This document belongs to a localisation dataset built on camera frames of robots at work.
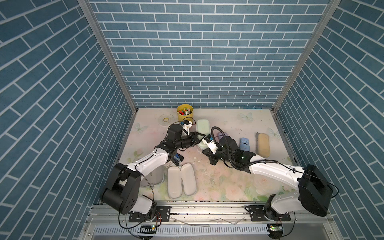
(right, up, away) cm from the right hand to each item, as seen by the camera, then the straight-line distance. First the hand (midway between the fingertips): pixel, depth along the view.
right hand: (204, 152), depth 79 cm
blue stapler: (-16, -7, +12) cm, 21 cm away
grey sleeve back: (0, +13, +3) cm, 14 cm away
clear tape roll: (-29, +18, +36) cm, 49 cm away
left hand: (+2, +7, 0) cm, 8 cm away
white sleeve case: (+40, +1, +19) cm, 44 cm away
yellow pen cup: (-12, +23, +21) cm, 33 cm away
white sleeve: (-16, -15, +5) cm, 23 cm away
